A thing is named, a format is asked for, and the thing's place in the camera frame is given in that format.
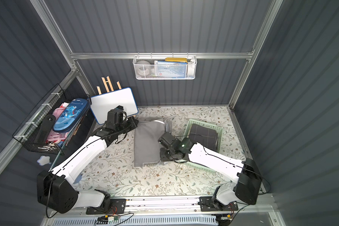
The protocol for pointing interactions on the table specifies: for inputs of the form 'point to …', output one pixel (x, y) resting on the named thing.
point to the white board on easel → (101, 104)
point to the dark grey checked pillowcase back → (205, 135)
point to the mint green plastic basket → (186, 135)
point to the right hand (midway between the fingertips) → (164, 154)
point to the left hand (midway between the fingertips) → (140, 120)
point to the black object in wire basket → (43, 134)
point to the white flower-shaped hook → (44, 160)
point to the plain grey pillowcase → (147, 148)
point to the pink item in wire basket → (55, 136)
